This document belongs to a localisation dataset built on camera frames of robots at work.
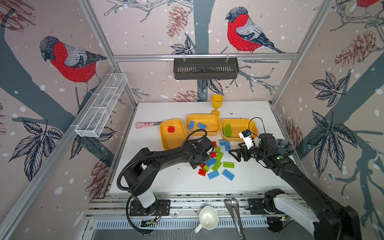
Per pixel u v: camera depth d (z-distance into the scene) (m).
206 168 0.85
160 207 0.73
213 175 0.83
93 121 0.71
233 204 0.70
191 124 1.06
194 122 1.09
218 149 0.93
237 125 1.07
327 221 0.38
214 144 0.97
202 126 1.05
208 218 0.70
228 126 1.04
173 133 1.03
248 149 0.70
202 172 0.85
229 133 1.02
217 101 1.04
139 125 1.04
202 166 0.86
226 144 0.95
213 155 0.92
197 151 0.64
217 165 0.87
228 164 0.88
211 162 0.90
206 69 1.04
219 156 0.91
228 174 0.83
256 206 0.73
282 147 0.93
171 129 1.04
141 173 0.44
